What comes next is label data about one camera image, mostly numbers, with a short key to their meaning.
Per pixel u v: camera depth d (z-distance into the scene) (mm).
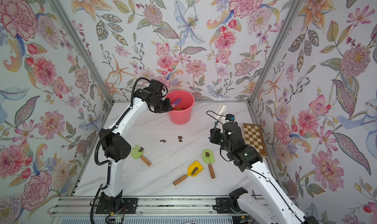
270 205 425
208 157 906
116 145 537
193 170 859
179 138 1006
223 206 734
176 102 976
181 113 1063
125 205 734
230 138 514
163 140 983
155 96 697
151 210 736
